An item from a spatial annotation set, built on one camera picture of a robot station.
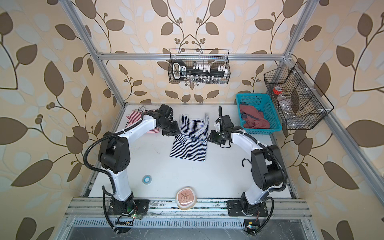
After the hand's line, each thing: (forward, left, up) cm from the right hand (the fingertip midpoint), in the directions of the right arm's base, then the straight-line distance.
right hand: (209, 140), depth 90 cm
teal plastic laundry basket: (+36, -45, -3) cm, 57 cm away
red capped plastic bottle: (+15, -38, +25) cm, 48 cm away
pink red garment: (+21, -34, -5) cm, 40 cm away
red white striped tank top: (+23, +51, -1) cm, 56 cm away
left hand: (+5, +17, +4) cm, 18 cm away
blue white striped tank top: (+2, +11, -6) cm, 13 cm away
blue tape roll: (-19, +37, -9) cm, 43 cm away
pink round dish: (-30, +14, -6) cm, 34 cm away
